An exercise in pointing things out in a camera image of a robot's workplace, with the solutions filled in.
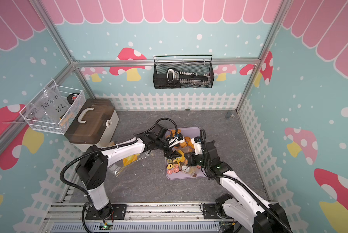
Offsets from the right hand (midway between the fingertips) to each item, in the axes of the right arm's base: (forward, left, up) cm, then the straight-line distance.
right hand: (184, 154), depth 80 cm
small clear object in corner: (+42, -38, -13) cm, 58 cm away
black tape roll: (+25, +63, +21) cm, 71 cm away
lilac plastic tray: (+2, 0, +3) cm, 4 cm away
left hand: (+4, +3, -3) cm, 6 cm away
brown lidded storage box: (+17, +53, +7) cm, 56 cm away
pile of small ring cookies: (-1, +7, -12) cm, 14 cm away
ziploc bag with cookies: (-8, -3, -3) cm, 9 cm away
